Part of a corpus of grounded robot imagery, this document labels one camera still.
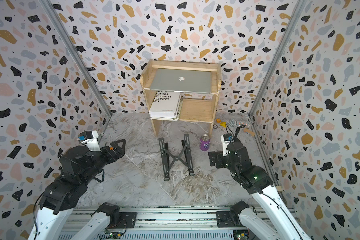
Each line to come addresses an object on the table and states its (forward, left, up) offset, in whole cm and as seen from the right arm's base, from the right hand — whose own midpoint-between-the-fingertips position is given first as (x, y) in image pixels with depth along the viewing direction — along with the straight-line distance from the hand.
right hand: (216, 152), depth 71 cm
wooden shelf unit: (+34, +7, -2) cm, 35 cm away
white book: (+29, +28, +3) cm, 41 cm away
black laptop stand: (+8, +27, -23) cm, 36 cm away
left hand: (-2, +43, +10) cm, 44 cm away
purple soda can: (+17, +4, -16) cm, 23 cm away
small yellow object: (+40, -12, -24) cm, 49 cm away
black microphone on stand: (+18, -10, +1) cm, 21 cm away
